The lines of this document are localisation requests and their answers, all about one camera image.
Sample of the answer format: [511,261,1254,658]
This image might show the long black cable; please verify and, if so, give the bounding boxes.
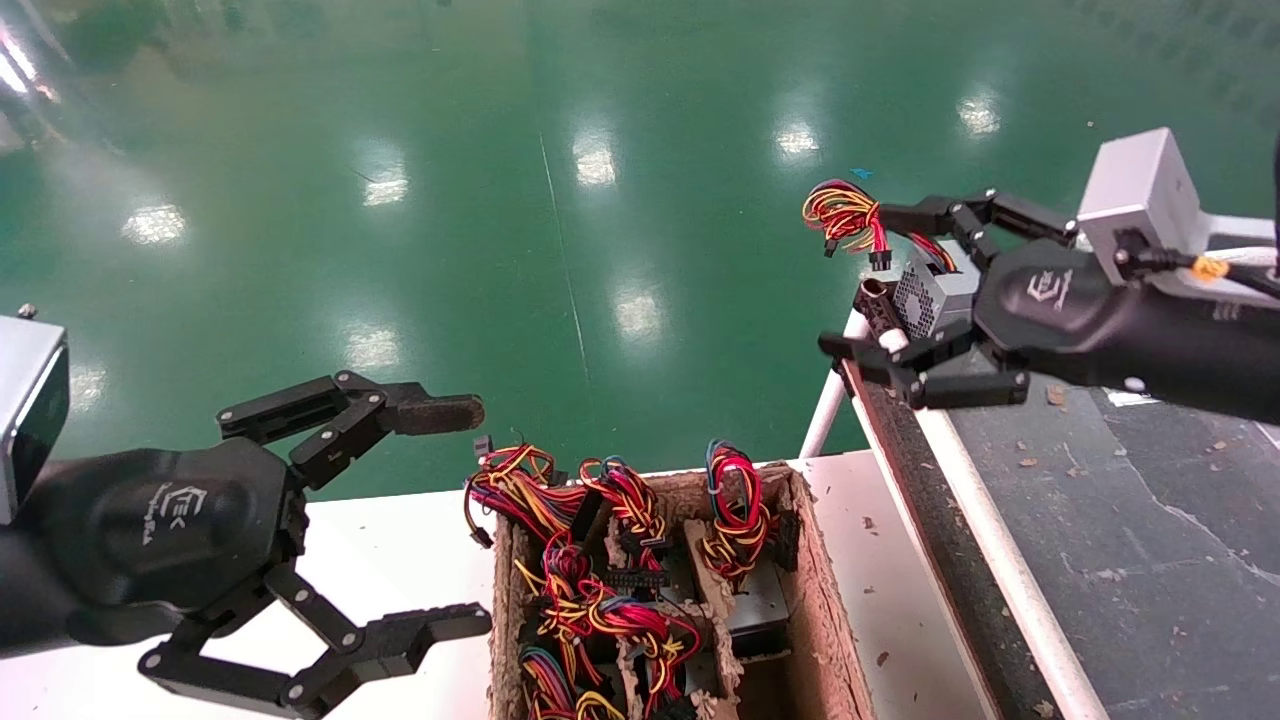
[1115,232,1280,299]

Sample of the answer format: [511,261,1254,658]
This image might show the power supply with coloured wires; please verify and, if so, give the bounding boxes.
[580,455,669,573]
[803,178,987,343]
[518,645,627,720]
[700,441,780,587]
[463,434,593,549]

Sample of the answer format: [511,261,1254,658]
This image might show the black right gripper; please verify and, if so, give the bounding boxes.
[817,188,1280,427]

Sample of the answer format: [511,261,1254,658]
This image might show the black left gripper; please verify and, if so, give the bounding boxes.
[0,371,493,720]

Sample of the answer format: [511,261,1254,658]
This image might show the white frame leg pipe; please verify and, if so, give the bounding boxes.
[800,310,867,459]

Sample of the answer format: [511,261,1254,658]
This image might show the dark grey power supply case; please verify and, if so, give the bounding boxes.
[690,555,793,661]

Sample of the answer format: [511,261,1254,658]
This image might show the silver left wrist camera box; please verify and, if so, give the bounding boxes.
[0,305,72,527]

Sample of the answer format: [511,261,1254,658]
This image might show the black conveyor bed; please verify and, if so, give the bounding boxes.
[845,350,1280,720]

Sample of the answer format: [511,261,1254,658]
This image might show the colourful wire bundles in box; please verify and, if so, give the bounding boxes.
[513,545,703,693]

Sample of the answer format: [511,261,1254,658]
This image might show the brown cardboard pulp box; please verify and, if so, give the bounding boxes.
[488,462,877,720]

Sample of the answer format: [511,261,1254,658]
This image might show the black pipe joint open end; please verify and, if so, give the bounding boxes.
[855,278,907,346]

